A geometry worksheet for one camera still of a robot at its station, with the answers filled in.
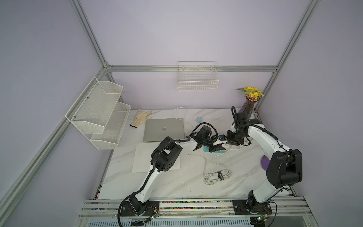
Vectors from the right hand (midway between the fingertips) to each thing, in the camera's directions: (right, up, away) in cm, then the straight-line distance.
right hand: (228, 144), depth 88 cm
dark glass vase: (+20, +25, +17) cm, 37 cm away
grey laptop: (-50, +8, +22) cm, 55 cm away
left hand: (-2, -2, +4) cm, 5 cm away
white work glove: (-65, +18, +27) cm, 72 cm away
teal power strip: (-13, -4, +3) cm, 14 cm away
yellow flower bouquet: (+20, +34, +10) cm, 41 cm away
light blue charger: (-16, +16, +24) cm, 33 cm away
